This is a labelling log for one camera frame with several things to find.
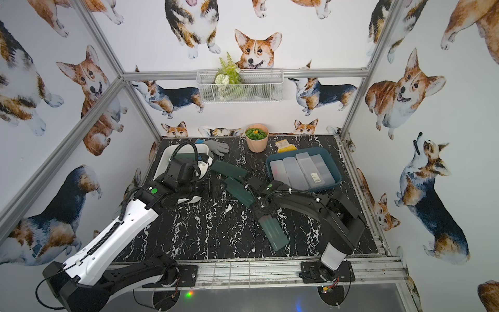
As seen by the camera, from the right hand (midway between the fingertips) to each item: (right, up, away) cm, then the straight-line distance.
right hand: (259, 210), depth 85 cm
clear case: (+26, +14, +10) cm, 32 cm away
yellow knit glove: (+15, +29, +32) cm, 46 cm away
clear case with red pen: (+10, +16, +14) cm, 23 cm away
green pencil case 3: (+7, -8, -3) cm, 11 cm away
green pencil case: (-19, +17, +22) cm, 34 cm away
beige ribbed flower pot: (-2, +35, +21) cm, 41 cm away
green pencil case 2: (-10, +6, +13) cm, 17 cm away
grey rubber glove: (-25, +29, +26) cm, 46 cm away
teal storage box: (+36, +24, +19) cm, 47 cm away
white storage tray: (-51, +26, +22) cm, 61 cm away
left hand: (-15, +15, -12) cm, 24 cm away
